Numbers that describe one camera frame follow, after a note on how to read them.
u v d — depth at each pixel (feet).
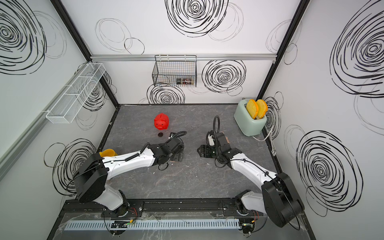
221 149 2.15
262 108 2.97
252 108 2.99
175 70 4.06
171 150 2.12
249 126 3.08
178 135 2.45
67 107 2.38
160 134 3.35
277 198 1.35
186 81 2.91
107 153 2.82
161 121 3.25
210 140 2.53
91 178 1.40
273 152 3.16
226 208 2.42
